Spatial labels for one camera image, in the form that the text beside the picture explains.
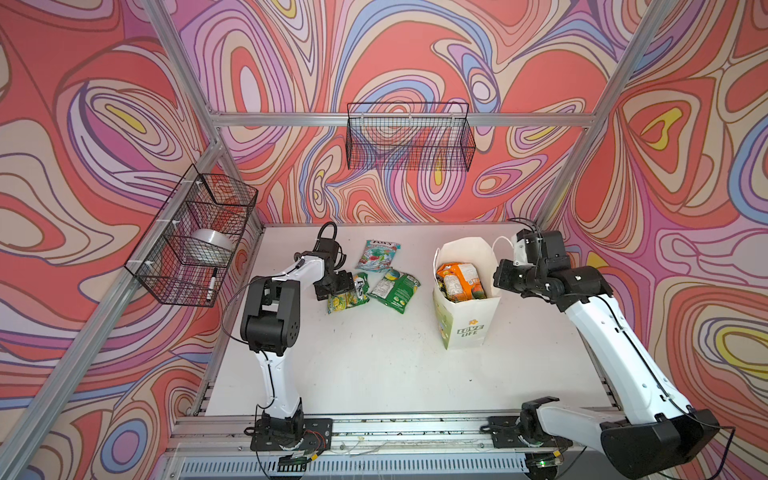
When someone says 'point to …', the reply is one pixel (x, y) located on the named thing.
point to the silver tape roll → (214, 237)
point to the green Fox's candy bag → (394, 289)
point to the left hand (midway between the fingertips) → (346, 288)
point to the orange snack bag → (459, 282)
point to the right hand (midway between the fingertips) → (496, 281)
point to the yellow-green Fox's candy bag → (340, 301)
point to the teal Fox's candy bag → (377, 255)
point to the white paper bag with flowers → (467, 323)
